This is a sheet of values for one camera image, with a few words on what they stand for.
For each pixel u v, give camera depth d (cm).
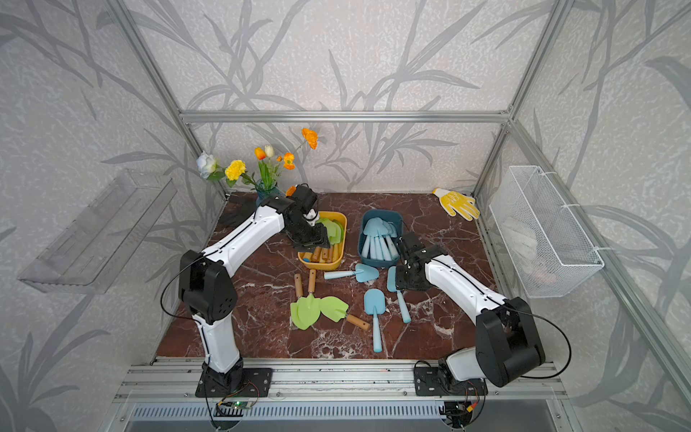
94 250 67
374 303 89
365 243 101
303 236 75
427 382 73
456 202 118
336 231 103
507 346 42
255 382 73
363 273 94
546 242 61
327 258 96
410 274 62
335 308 87
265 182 99
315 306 89
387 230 103
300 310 86
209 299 50
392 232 105
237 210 116
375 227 105
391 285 92
